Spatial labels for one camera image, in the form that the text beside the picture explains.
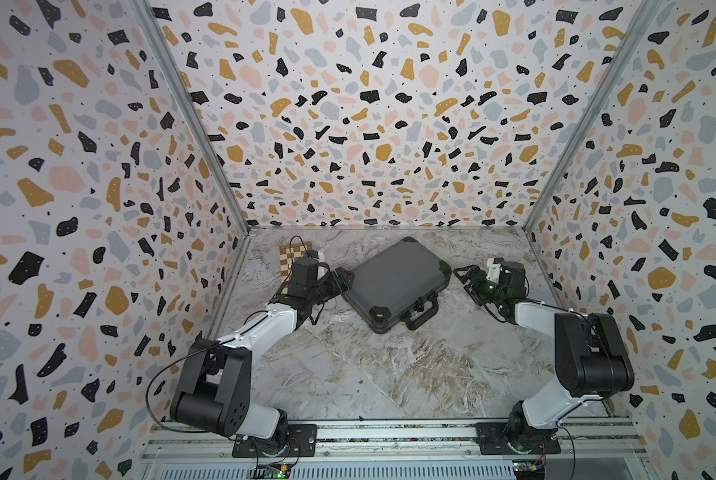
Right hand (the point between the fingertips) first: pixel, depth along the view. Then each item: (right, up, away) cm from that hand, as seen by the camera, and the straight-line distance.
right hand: (461, 276), depth 94 cm
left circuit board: (-52, -44, -24) cm, 72 cm away
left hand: (-35, 0, -6) cm, 36 cm away
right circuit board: (+10, -44, -23) cm, 51 cm away
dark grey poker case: (-19, -2, +2) cm, 19 cm away
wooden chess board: (-59, +7, +15) cm, 62 cm away
